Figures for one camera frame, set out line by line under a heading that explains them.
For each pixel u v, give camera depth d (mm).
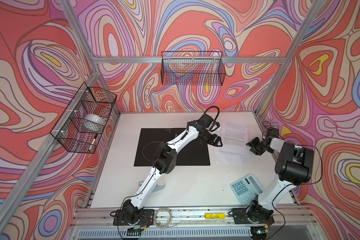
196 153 960
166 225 703
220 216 721
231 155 964
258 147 850
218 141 848
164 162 632
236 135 1070
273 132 822
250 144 891
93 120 732
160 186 798
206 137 834
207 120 803
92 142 720
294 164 520
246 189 804
